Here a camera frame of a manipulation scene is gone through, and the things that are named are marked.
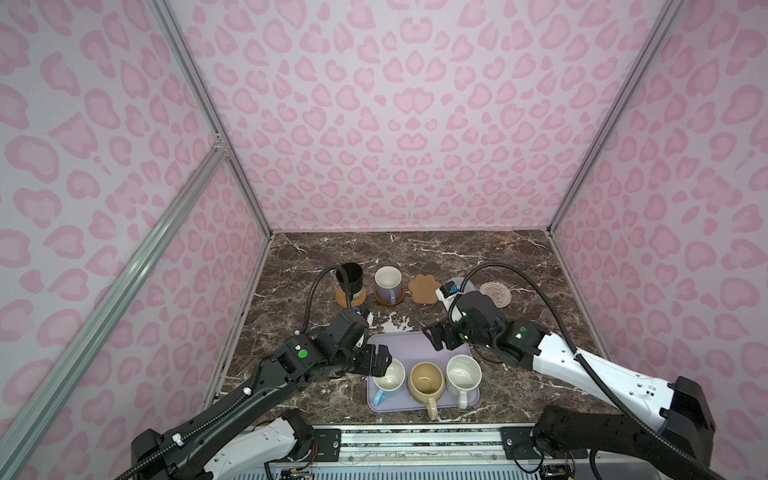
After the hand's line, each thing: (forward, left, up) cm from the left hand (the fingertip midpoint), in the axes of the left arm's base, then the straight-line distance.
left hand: (379, 354), depth 72 cm
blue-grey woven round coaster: (+32, -26, -16) cm, 45 cm away
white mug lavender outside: (+30, -2, -13) cm, 33 cm away
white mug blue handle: (-2, -2, -16) cm, 16 cm away
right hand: (+7, -15, +1) cm, 16 cm away
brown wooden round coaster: (+26, -7, -16) cm, 31 cm away
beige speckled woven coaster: (+26, -39, -15) cm, 49 cm away
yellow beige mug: (-3, -12, -15) cm, 19 cm away
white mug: (-1, -23, -15) cm, 27 cm away
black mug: (+28, +8, -7) cm, 30 cm away
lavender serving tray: (+9, -9, -20) cm, 23 cm away
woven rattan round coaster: (+25, +14, -15) cm, 32 cm away
